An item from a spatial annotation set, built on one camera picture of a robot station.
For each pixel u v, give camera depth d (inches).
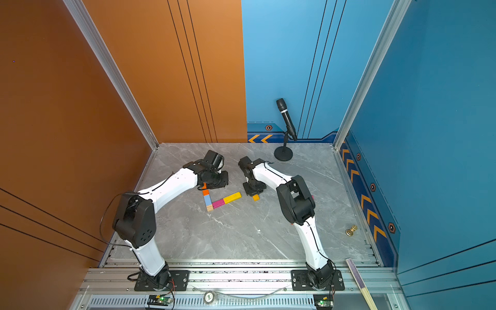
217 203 37.0
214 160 28.5
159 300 27.7
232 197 38.0
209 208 36.2
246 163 33.1
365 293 27.6
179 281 28.7
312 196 23.3
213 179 29.5
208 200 37.2
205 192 39.1
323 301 28.0
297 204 24.1
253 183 32.9
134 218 18.6
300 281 28.5
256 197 37.9
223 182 31.7
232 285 29.5
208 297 25.8
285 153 45.3
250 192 34.2
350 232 33.0
